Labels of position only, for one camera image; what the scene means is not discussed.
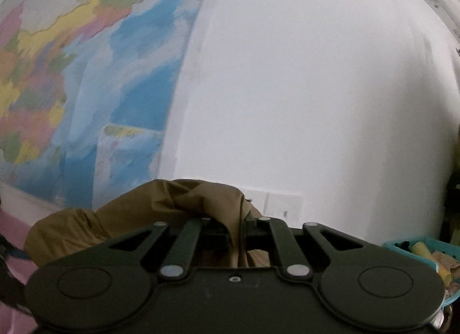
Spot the brown puffer jacket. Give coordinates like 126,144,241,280
23,179,270,268

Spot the teal plastic basket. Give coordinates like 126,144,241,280
384,237,459,308

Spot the pink bed sheet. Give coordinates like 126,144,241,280
1,210,37,333

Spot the white wall socket panel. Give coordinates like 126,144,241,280
240,188,303,227

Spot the colourful wall map poster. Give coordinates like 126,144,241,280
1,0,203,209

